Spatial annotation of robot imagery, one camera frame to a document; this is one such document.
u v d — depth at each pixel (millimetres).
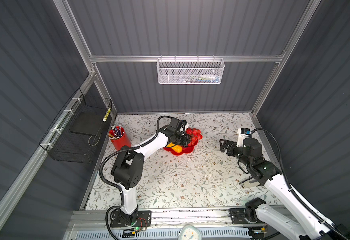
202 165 919
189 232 680
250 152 561
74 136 724
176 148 957
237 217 729
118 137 866
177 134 773
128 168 503
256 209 627
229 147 679
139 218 724
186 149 963
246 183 812
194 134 912
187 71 1236
